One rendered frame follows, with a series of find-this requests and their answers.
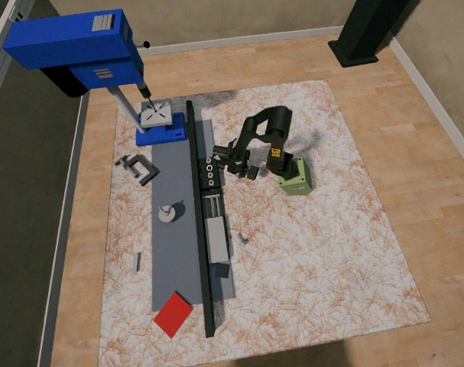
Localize red rectangular block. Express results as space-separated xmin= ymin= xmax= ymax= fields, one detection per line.
xmin=153 ymin=292 xmax=193 ymax=339

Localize blue drill press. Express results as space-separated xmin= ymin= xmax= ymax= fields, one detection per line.
xmin=2 ymin=8 xmax=186 ymax=147

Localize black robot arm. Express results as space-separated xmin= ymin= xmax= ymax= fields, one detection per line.
xmin=213 ymin=106 xmax=300 ymax=181

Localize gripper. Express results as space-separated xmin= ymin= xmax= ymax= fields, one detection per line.
xmin=217 ymin=160 xmax=259 ymax=180

